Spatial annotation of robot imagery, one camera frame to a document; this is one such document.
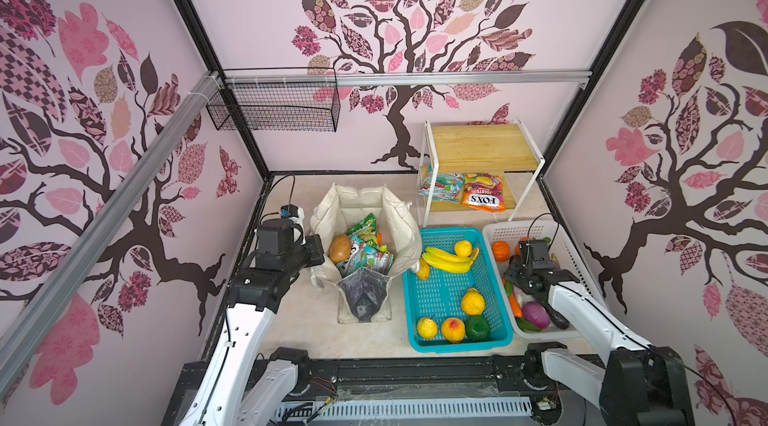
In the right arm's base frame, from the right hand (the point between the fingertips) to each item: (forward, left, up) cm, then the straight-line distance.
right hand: (516, 270), depth 88 cm
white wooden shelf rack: (+23, +6, +28) cm, 37 cm away
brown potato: (+2, +52, +11) cm, 54 cm away
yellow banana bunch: (+3, +20, -1) cm, 20 cm away
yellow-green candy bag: (+12, +45, +6) cm, 47 cm away
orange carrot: (-11, +3, 0) cm, 11 cm away
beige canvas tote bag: (-10, +45, +5) cm, 46 cm away
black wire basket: (+47, +67, +30) cm, 87 cm away
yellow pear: (-16, +29, 0) cm, 33 cm away
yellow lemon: (+6, +16, +3) cm, 17 cm away
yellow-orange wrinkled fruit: (0, +28, +1) cm, 28 cm away
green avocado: (-17, +15, 0) cm, 22 cm away
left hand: (-1, +56, +18) cm, 59 cm away
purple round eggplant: (-14, -1, +2) cm, 14 cm away
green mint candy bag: (+21, +20, +15) cm, 33 cm away
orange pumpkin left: (+6, +4, +2) cm, 7 cm away
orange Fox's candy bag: (+19, +9, +14) cm, 26 cm away
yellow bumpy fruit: (-10, +15, +1) cm, 18 cm away
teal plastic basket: (-7, +19, -4) cm, 21 cm away
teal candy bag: (+1, +46, +10) cm, 47 cm away
